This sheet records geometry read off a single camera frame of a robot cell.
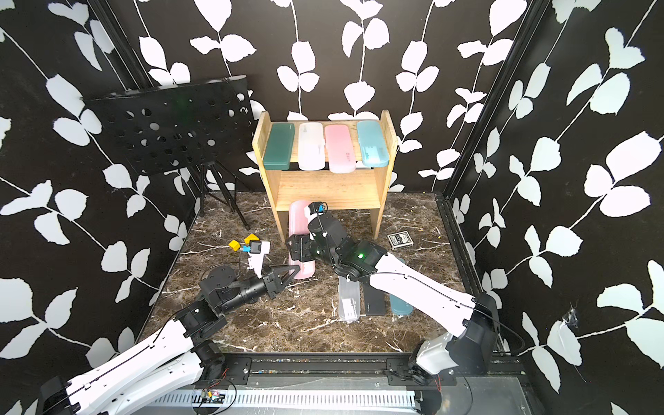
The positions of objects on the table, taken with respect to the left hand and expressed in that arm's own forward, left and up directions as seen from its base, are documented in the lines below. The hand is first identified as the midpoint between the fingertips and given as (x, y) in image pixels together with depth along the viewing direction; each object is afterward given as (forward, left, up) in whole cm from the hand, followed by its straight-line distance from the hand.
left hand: (298, 267), depth 67 cm
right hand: (+8, +1, +3) cm, 8 cm away
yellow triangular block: (+28, +24, -25) cm, 44 cm away
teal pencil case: (-3, -32, -26) cm, 41 cm away
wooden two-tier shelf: (+34, -21, -6) cm, 41 cm away
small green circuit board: (-25, +26, -26) cm, 45 cm away
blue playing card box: (+24, -37, -25) cm, 51 cm away
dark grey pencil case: (0, -23, -26) cm, 35 cm away
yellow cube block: (+24, +30, -25) cm, 46 cm away
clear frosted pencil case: (+1, -14, -26) cm, 30 cm away
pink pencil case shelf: (+9, 0, +6) cm, 11 cm away
